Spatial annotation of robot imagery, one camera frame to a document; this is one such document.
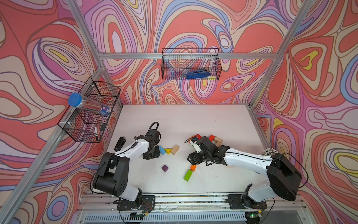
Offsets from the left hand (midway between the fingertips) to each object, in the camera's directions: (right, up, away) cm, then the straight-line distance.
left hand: (156, 156), depth 90 cm
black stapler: (-25, +8, +4) cm, 26 cm away
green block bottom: (+20, -9, -7) cm, 24 cm away
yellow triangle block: (+8, +3, +1) cm, 9 cm away
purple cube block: (+7, -6, -5) cm, 10 cm away
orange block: (+24, -5, -6) cm, 25 cm away
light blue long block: (+4, +3, +2) cm, 5 cm away
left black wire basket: (-35, +21, -19) cm, 45 cm away
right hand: (+24, -1, -6) cm, 25 cm away
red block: (+29, +12, +9) cm, 32 cm away
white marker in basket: (-28, +17, -18) cm, 38 cm away
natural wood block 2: (+42, +9, +6) cm, 44 cm away
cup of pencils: (+64, +7, -16) cm, 66 cm away
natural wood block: (+12, +4, +3) cm, 13 cm away
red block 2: (+38, +11, +6) cm, 40 cm away
